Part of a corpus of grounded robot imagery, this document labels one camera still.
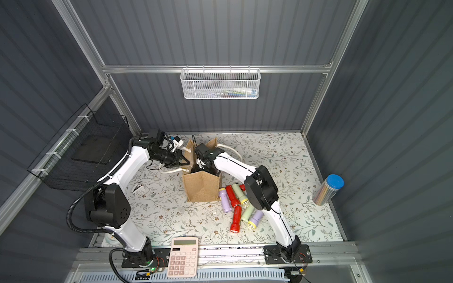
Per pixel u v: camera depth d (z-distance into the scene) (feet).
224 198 2.89
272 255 2.41
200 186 2.69
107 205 1.54
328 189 2.52
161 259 2.37
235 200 2.84
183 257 2.37
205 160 2.27
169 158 2.46
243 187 3.02
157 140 2.34
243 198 2.85
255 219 2.65
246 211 2.73
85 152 2.42
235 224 2.60
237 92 2.99
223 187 3.00
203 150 2.48
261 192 1.78
